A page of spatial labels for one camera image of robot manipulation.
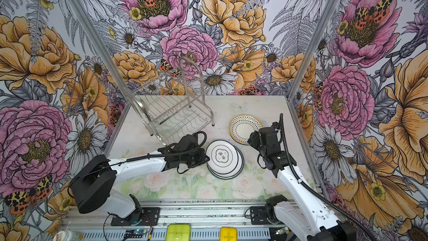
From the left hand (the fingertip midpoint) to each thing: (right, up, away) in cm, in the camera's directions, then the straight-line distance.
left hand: (208, 163), depth 83 cm
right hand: (+22, +12, -2) cm, 25 cm away
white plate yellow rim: (+18, +16, +19) cm, 31 cm away
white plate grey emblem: (+9, +1, +4) cm, 10 cm away
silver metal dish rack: (-26, +31, +32) cm, 51 cm away
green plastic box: (-11, -24, -13) cm, 30 cm away
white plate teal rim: (+9, +1, +4) cm, 10 cm away
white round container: (-51, -21, -20) cm, 58 cm away
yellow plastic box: (+9, -25, -13) cm, 30 cm away
